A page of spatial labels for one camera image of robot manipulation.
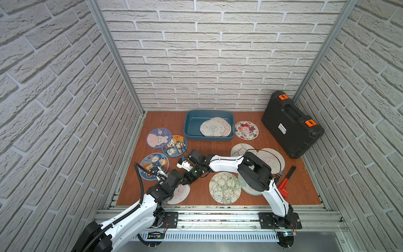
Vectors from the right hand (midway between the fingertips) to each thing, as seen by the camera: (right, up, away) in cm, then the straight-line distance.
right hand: (185, 182), depth 86 cm
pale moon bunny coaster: (+54, +12, +8) cm, 56 cm away
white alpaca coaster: (+34, +16, +13) cm, 40 cm away
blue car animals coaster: (-22, +10, +8) cm, 25 cm away
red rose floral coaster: (+41, +29, +23) cm, 55 cm away
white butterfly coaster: (+16, +31, +24) cm, 42 cm away
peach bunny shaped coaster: (+27, +31, +24) cm, 48 cm away
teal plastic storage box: (+2, +37, +29) cm, 47 cm away
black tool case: (+61, +28, -2) cm, 67 cm away
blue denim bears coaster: (-9, +19, +14) cm, 25 cm away
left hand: (-5, +5, 0) cm, 7 cm away
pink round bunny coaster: (-2, -5, -5) cm, 7 cm away
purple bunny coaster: (-21, +24, +18) cm, 36 cm away
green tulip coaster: (+22, -2, -3) cm, 23 cm away
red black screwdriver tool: (+54, -2, -3) cm, 54 cm away
